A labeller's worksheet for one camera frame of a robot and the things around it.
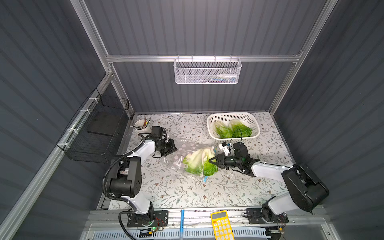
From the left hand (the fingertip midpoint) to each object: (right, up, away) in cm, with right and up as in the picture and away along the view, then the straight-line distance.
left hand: (178, 149), depth 91 cm
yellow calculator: (+23, -33, -20) cm, 46 cm away
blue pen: (+4, -34, -20) cm, 40 cm away
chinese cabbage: (+31, +11, +6) cm, 34 cm away
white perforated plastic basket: (+50, +20, +20) cm, 58 cm away
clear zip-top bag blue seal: (-6, -5, -2) cm, 8 cm away
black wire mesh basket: (-39, +10, -17) cm, 44 cm away
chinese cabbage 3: (+12, -7, -5) cm, 15 cm away
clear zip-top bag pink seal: (+3, -1, 0) cm, 3 cm away
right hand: (+20, -6, -9) cm, 22 cm away
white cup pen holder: (-26, +14, +11) cm, 31 cm away
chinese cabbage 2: (+39, +12, +7) cm, 42 cm away
